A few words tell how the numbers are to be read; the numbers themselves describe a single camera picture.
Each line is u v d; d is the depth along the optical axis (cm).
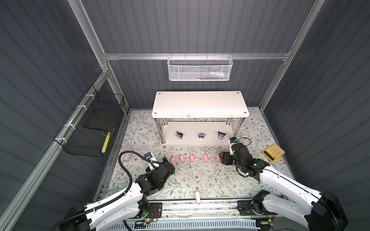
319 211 39
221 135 91
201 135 92
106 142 68
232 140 75
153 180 60
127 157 91
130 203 51
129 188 52
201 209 75
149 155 70
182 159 91
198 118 115
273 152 94
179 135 91
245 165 62
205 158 91
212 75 91
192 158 91
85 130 72
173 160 89
